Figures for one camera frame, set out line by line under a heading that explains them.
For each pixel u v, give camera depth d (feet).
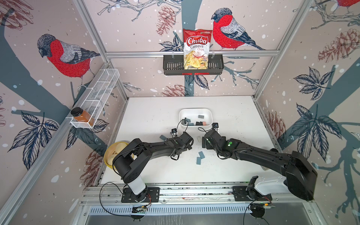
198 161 2.82
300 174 1.37
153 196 2.39
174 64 3.11
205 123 3.39
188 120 3.45
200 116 3.51
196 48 2.80
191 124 3.36
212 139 2.05
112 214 2.25
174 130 2.73
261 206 2.29
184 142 2.35
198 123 3.36
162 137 3.20
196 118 3.52
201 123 3.37
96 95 2.63
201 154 2.89
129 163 1.49
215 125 2.44
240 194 2.40
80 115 1.97
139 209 2.34
